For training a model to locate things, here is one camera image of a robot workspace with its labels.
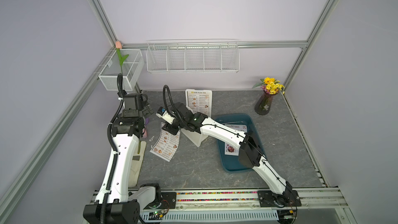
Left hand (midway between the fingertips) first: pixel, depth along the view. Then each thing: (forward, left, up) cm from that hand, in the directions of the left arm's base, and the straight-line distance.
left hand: (138, 110), depth 72 cm
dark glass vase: (+14, -71, -20) cm, 75 cm away
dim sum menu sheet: (-5, -8, -29) cm, 31 cm away
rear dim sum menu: (+17, -29, -16) cm, 37 cm away
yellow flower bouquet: (+16, -71, -4) cm, 73 cm away
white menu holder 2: (+19, -36, -10) cm, 42 cm away
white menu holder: (-4, -27, -23) cm, 35 cm away
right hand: (0, -9, -13) cm, 16 cm away
